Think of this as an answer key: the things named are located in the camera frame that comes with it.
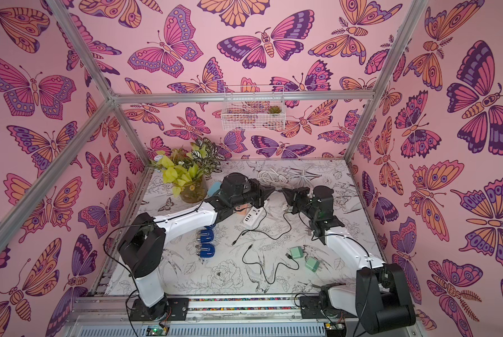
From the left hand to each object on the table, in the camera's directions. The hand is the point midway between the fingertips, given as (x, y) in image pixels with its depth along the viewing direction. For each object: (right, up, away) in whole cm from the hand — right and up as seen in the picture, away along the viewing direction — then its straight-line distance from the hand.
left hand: (280, 185), depth 78 cm
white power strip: (-10, -15, +17) cm, 24 cm away
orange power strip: (-14, -7, -6) cm, 17 cm away
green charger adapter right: (+13, -31, +3) cm, 34 cm away
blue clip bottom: (-29, -27, +7) cm, 40 cm away
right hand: (+1, 0, +2) cm, 3 cm away
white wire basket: (-10, +35, +18) cm, 40 cm away
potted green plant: (-39, +7, +12) cm, 41 cm away
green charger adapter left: (+8, -28, +7) cm, 29 cm away
